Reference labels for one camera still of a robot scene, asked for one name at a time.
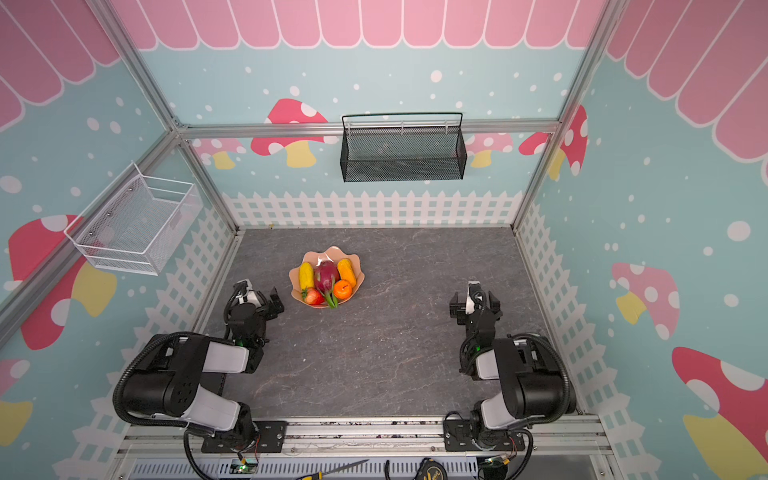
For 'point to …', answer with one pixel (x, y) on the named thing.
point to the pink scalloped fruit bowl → (333, 255)
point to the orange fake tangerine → (342, 289)
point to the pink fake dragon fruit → (326, 275)
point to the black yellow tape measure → (429, 469)
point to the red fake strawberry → (313, 296)
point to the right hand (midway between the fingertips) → (474, 292)
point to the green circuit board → (244, 466)
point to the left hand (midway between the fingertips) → (262, 296)
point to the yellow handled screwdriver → (320, 475)
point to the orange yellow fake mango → (346, 271)
